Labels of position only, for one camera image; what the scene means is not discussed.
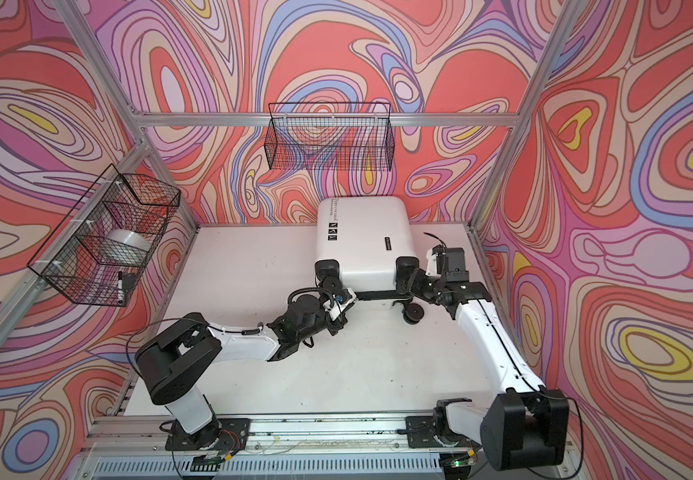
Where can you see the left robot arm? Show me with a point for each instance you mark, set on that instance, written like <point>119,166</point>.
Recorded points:
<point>172,363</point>

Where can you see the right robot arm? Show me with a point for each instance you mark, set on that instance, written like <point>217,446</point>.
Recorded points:
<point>523,425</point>

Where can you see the black suitcase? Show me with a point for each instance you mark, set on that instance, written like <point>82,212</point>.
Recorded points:
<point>358,241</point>

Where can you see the white tape roll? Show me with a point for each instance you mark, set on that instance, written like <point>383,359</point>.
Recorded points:
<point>125,247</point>

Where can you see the back wall wire basket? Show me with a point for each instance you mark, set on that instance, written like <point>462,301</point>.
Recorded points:
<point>330,136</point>

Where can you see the wall wire basket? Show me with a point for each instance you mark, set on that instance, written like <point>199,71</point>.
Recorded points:
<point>100,250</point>
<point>330,136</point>

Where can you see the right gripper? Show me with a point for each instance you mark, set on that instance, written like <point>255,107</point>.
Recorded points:
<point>414,284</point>

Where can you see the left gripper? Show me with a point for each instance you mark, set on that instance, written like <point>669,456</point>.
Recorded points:
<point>339,325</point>

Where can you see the left wall wire basket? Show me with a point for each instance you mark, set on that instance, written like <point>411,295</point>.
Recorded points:
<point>100,250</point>

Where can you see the black marker pen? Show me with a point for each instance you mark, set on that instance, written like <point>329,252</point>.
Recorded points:
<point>120,289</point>

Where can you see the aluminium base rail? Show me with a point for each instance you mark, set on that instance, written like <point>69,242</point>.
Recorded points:
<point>372,445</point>

